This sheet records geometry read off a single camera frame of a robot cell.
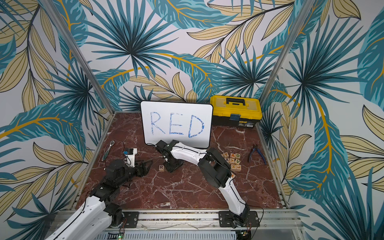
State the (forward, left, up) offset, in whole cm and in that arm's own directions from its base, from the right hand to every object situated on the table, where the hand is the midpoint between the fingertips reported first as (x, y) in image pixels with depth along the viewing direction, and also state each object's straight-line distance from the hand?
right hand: (173, 168), depth 90 cm
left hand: (-2, +12, +12) cm, 17 cm away
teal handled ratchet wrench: (+9, +44, +1) cm, 45 cm away
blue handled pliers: (+13, -54, 0) cm, 55 cm away
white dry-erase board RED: (+19, -11, +20) cm, 29 cm away
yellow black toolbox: (+34, -44, +13) cm, 57 cm away
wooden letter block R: (-1, +7, +3) cm, 7 cm away
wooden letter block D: (+7, -40, +1) cm, 41 cm away
